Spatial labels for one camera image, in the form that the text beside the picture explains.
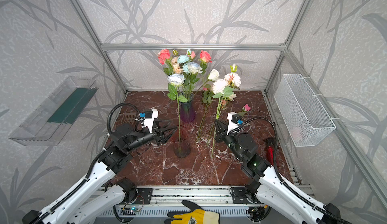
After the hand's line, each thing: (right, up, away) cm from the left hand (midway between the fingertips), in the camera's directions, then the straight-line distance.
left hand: (176, 123), depth 63 cm
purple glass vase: (+1, +3, +36) cm, 36 cm away
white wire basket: (+54, +1, -2) cm, 54 cm away
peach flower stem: (-3, +28, +18) cm, 33 cm away
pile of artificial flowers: (+15, +15, +52) cm, 56 cm away
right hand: (+17, +3, +5) cm, 18 cm away
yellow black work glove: (+7, -42, +3) cm, 43 cm away
